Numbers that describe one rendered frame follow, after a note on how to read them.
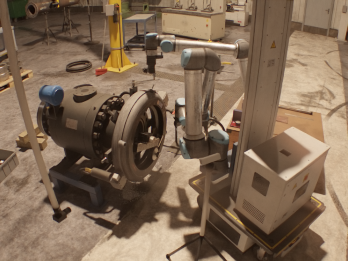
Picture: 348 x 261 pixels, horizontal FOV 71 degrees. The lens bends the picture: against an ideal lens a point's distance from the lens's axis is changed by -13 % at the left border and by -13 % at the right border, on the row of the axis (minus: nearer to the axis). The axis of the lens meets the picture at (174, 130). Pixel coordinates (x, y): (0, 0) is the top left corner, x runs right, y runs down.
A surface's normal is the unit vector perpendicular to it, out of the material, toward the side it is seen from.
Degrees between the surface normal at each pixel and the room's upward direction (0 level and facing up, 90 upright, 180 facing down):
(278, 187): 90
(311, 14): 90
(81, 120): 53
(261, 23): 90
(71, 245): 0
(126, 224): 0
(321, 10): 90
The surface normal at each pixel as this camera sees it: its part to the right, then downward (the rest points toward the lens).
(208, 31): -0.63, 0.40
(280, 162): 0.00, -0.86
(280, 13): 0.58, 0.42
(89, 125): -0.33, -0.07
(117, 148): -0.37, 0.21
